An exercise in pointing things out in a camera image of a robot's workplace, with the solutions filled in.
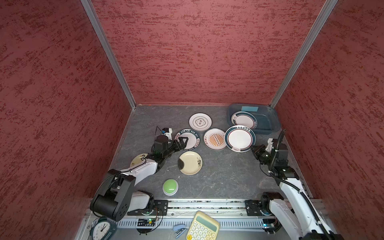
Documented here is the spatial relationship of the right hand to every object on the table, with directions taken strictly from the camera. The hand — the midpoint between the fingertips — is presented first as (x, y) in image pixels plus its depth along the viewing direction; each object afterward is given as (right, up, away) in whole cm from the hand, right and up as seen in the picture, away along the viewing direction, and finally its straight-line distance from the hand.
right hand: (247, 148), depth 82 cm
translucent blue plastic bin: (+26, +15, +29) cm, 42 cm away
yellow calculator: (-26, -34, -14) cm, 45 cm away
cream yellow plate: (-33, -11, +8) cm, 35 cm away
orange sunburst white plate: (-16, +3, +19) cm, 25 cm away
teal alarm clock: (-71, -33, -16) cm, 80 cm away
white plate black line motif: (-26, +14, +28) cm, 41 cm away
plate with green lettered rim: (+8, +17, +29) cm, 34 cm away
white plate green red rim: (-1, +4, +9) cm, 10 cm away
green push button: (-43, -21, -2) cm, 48 cm away
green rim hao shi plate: (-31, +3, +19) cm, 36 cm away
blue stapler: (-36, -34, -14) cm, 52 cm away
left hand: (-37, +2, +7) cm, 37 cm away
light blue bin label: (+13, +25, +32) cm, 43 cm away
